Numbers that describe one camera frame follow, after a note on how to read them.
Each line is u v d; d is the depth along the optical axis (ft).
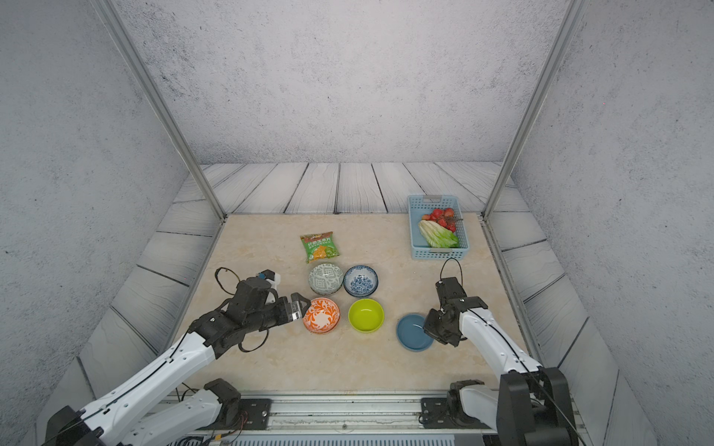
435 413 2.38
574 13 2.30
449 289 2.25
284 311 2.25
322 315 2.92
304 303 2.49
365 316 2.92
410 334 2.80
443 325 2.33
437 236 3.44
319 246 3.44
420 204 3.91
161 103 2.86
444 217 3.75
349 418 2.39
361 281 3.17
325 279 3.16
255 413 2.40
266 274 2.38
